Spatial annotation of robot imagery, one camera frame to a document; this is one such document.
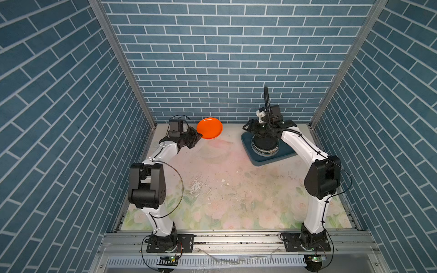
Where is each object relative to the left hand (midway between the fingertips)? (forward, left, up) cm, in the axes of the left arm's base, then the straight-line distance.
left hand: (204, 132), depth 92 cm
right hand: (0, -22, +4) cm, 22 cm away
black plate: (+4, -37, -14) cm, 40 cm away
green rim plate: (-4, -36, -14) cm, 39 cm away
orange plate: (+4, -3, -1) cm, 5 cm away
